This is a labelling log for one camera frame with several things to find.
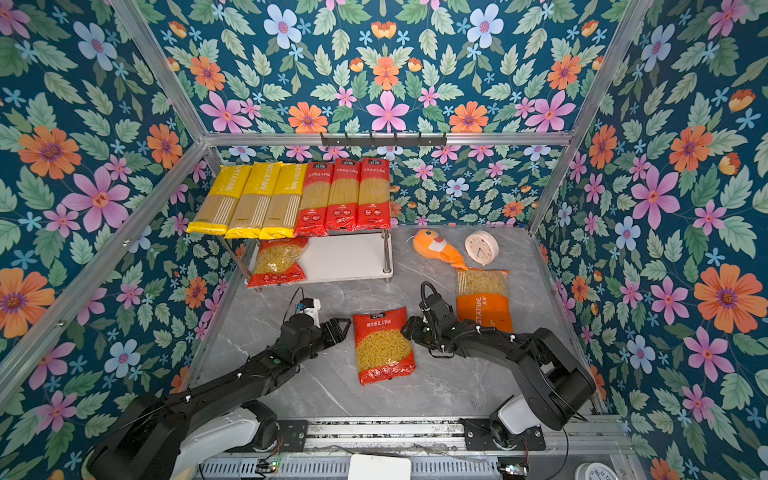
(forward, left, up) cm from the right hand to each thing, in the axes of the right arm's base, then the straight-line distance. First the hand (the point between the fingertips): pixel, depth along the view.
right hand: (404, 331), depth 88 cm
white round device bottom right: (-34, -43, 0) cm, 55 cm away
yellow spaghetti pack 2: (+20, +39, +33) cm, 55 cm away
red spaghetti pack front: (+20, +7, +34) cm, 40 cm away
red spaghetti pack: (+20, +22, +34) cm, 45 cm away
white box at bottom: (-33, +5, +2) cm, 34 cm away
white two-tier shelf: (+24, +21, +6) cm, 33 cm away
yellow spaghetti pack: (+16, +47, +33) cm, 60 cm away
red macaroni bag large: (-6, +6, 0) cm, 8 cm away
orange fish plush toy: (+30, -9, +5) cm, 32 cm away
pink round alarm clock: (+30, -28, +4) cm, 41 cm away
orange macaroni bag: (+11, -25, +1) cm, 28 cm away
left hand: (0, +15, +7) cm, 17 cm away
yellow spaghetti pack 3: (+18, +30, +33) cm, 48 cm away
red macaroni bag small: (+21, +41, +8) cm, 47 cm away
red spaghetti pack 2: (+20, +15, +34) cm, 42 cm away
